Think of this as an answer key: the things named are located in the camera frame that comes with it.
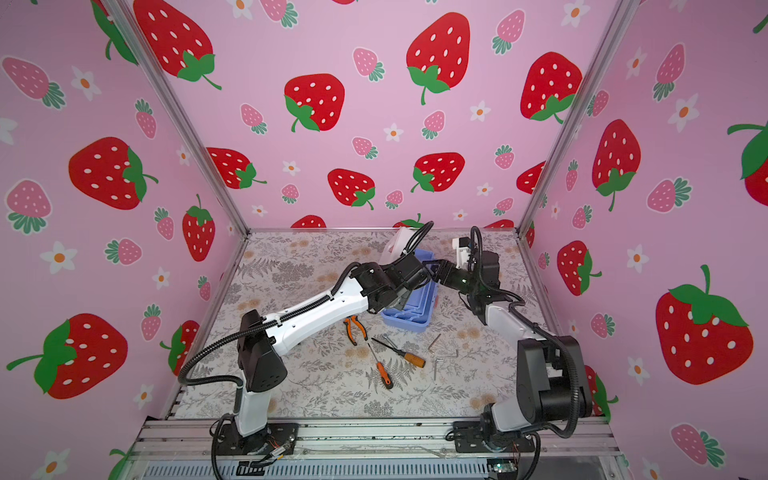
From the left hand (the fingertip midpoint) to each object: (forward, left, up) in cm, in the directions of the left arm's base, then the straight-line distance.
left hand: (396, 288), depth 81 cm
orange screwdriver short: (-12, -4, -18) cm, 22 cm away
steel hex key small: (-12, -14, -19) cm, 27 cm away
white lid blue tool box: (-2, -7, -8) cm, 11 cm away
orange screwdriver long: (-19, +3, -17) cm, 26 cm away
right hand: (+7, -9, +1) cm, 11 cm away
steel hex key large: (-9, -10, -20) cm, 24 cm away
